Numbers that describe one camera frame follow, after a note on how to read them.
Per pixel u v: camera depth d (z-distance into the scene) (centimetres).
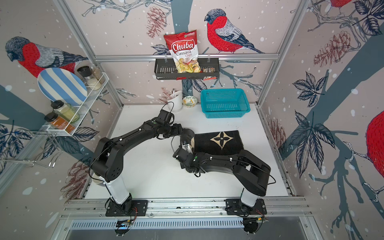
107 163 48
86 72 79
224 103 122
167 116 74
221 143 96
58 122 61
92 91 79
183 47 80
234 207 73
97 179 49
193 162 62
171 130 81
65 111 65
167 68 95
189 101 122
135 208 73
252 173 44
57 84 70
